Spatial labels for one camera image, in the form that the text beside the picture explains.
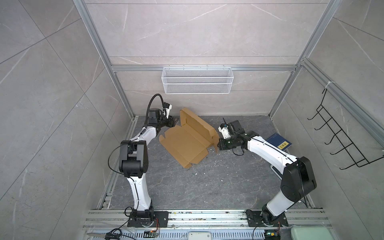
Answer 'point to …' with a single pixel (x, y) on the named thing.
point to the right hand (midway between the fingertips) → (218, 143)
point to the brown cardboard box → (188, 143)
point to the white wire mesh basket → (197, 80)
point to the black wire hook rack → (349, 148)
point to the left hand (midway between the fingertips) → (174, 114)
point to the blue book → (279, 141)
